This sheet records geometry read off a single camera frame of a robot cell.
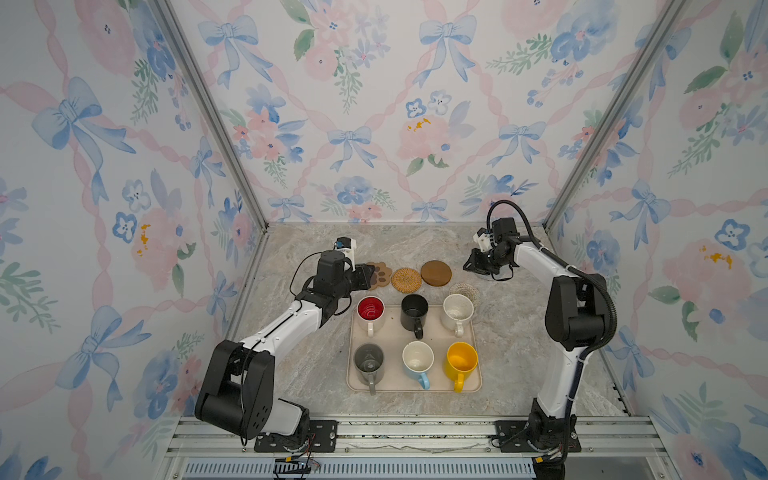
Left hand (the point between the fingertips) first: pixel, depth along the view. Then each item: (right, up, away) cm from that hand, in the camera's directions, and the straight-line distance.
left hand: (374, 265), depth 86 cm
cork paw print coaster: (+1, -5, +20) cm, 21 cm away
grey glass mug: (-1, -27, -4) cm, 28 cm away
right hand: (+30, 0, +14) cm, 33 cm away
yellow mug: (+25, -27, -1) cm, 37 cm away
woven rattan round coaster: (+10, -6, +18) cm, 21 cm away
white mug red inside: (-2, -15, +8) cm, 17 cm away
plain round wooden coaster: (+21, -4, +21) cm, 30 cm away
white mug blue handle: (+12, -27, -1) cm, 29 cm away
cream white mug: (+25, -14, +9) cm, 30 cm away
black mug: (+12, -15, +8) cm, 21 cm away
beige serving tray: (+5, -23, +6) cm, 24 cm away
